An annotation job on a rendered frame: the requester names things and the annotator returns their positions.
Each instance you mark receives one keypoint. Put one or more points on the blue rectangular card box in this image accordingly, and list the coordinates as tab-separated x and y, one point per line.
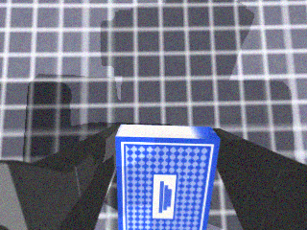
165	176

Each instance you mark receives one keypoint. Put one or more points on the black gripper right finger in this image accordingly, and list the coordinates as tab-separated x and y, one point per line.
268	190

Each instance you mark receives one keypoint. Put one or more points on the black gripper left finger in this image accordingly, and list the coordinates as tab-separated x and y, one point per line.
67	196

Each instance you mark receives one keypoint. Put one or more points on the black grid work mat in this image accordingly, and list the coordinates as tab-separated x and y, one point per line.
72	68

